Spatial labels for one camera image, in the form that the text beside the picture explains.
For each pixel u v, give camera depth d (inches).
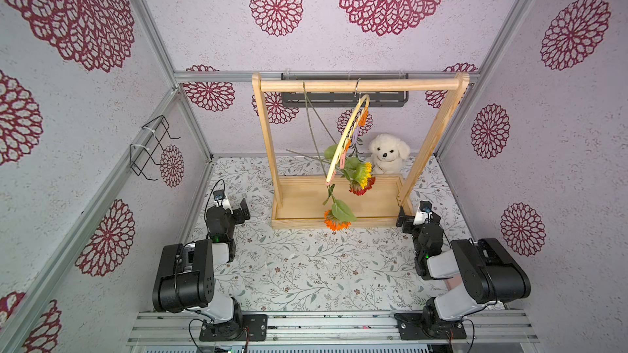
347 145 36.2
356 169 30.5
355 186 32.4
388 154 39.2
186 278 17.6
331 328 29.7
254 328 28.9
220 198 30.7
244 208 33.6
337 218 29.2
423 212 30.4
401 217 32.7
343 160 29.3
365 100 33.5
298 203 40.7
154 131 30.8
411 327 28.8
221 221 27.6
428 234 27.6
